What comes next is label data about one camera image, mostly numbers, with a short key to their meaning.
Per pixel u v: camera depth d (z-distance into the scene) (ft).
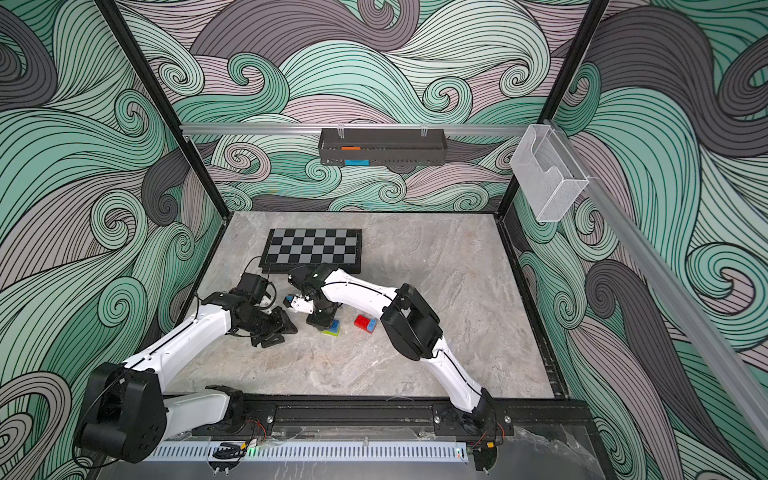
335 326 2.81
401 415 2.48
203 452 2.28
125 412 1.31
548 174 2.48
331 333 2.87
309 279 2.19
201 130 3.18
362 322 2.89
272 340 2.46
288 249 3.41
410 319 1.84
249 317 2.12
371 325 2.88
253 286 2.26
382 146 3.17
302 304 2.61
